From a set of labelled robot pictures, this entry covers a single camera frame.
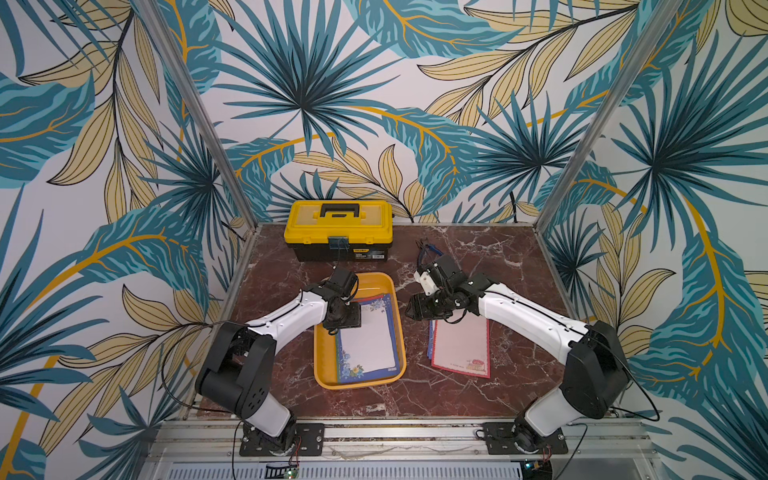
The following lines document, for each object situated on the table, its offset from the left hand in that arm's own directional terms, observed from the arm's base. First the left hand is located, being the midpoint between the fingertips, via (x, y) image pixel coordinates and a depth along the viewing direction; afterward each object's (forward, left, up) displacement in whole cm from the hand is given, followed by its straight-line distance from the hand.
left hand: (351, 324), depth 88 cm
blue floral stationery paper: (-2, -24, -4) cm, 24 cm away
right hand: (+1, -18, +7) cm, 19 cm away
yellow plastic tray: (-5, +8, -4) cm, 10 cm away
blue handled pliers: (+34, -26, -4) cm, 43 cm away
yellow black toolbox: (+26, +6, +13) cm, 30 cm away
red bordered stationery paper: (-4, -34, -5) cm, 34 cm away
